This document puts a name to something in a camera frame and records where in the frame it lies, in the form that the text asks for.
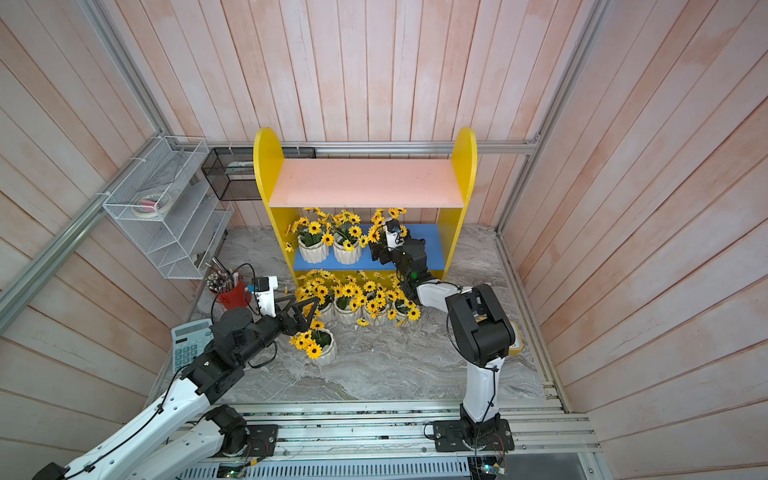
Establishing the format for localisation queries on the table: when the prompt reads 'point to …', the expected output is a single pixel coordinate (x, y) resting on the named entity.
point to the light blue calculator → (189, 340)
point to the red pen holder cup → (237, 297)
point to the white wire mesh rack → (184, 241)
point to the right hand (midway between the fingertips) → (380, 230)
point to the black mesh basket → (231, 174)
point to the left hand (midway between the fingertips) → (307, 302)
